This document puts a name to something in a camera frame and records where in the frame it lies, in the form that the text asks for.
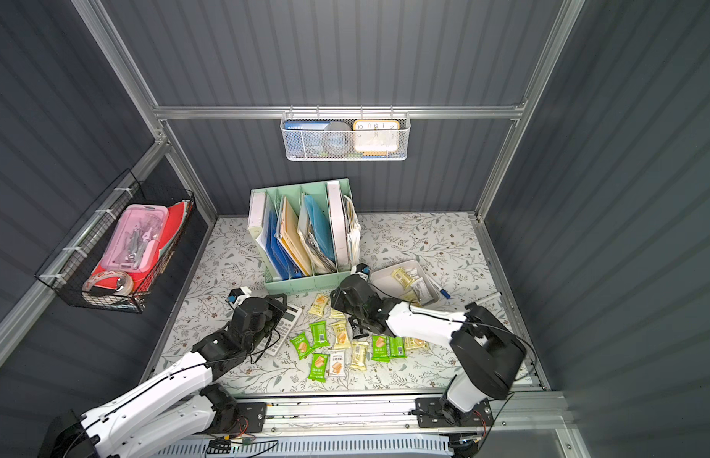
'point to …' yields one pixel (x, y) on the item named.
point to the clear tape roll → (91, 282)
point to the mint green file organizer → (306, 234)
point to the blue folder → (286, 266)
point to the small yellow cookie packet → (335, 314)
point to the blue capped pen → (441, 290)
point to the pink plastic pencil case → (135, 243)
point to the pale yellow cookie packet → (359, 351)
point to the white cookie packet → (337, 363)
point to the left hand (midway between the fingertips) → (284, 297)
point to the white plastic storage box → (407, 281)
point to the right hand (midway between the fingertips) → (337, 292)
